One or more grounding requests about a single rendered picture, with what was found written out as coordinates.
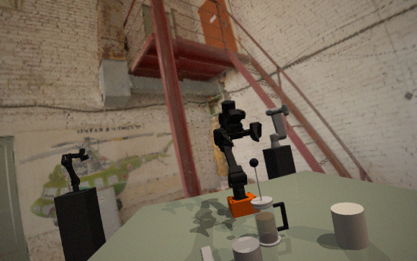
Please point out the short white cylinder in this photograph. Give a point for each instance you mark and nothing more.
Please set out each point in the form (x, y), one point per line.
(247, 249)

